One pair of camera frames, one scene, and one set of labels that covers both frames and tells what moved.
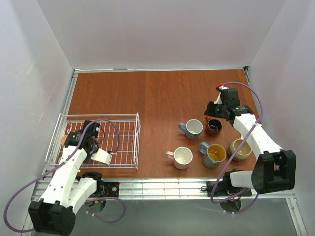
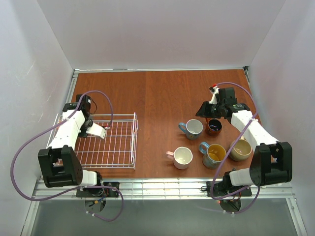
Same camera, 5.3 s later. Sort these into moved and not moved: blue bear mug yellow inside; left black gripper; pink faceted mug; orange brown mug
Moved: left black gripper
Not moved: pink faceted mug; blue bear mug yellow inside; orange brown mug
